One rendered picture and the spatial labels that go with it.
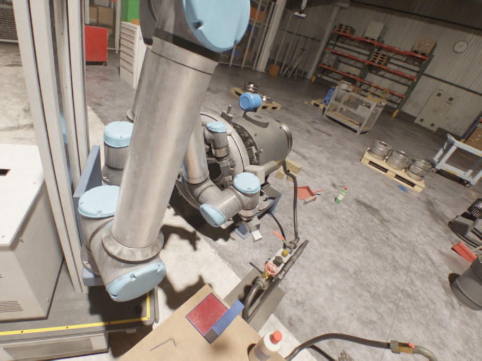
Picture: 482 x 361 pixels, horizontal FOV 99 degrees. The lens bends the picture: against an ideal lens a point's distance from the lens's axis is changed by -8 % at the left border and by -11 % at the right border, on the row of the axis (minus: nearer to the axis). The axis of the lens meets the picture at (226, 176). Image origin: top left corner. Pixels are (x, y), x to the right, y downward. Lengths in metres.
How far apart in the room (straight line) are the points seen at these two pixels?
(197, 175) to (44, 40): 0.51
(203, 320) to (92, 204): 0.67
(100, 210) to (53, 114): 0.27
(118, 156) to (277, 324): 1.41
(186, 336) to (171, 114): 0.88
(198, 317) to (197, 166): 0.66
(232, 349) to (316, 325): 0.94
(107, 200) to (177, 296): 1.06
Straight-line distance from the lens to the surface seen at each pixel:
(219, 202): 0.73
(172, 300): 1.65
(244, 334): 1.13
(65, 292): 1.36
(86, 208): 0.71
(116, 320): 1.25
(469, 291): 3.19
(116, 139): 1.09
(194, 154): 0.68
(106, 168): 1.21
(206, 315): 1.11
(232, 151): 1.39
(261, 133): 1.84
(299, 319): 1.86
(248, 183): 0.76
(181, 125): 0.41
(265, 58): 13.63
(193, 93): 0.40
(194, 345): 1.07
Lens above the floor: 1.48
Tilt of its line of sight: 33 degrees down
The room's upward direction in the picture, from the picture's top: 17 degrees clockwise
